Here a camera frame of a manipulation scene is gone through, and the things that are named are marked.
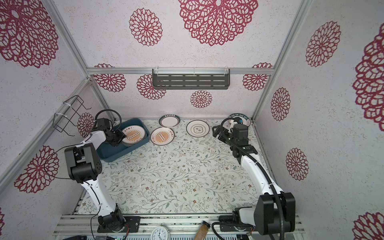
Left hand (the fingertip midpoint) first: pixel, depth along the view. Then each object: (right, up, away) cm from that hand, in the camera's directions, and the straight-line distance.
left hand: (125, 139), depth 101 cm
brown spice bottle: (+50, -41, -33) cm, 72 cm away
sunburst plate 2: (+24, +2, +8) cm, 25 cm away
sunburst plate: (+6, +3, +5) cm, 8 cm away
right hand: (+60, +7, -20) cm, 64 cm away
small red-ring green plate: (+27, +14, +19) cm, 36 cm away
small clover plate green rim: (+50, +8, +13) cm, 52 cm away
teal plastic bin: (-6, -8, -10) cm, 14 cm away
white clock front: (+31, -42, -33) cm, 61 cm away
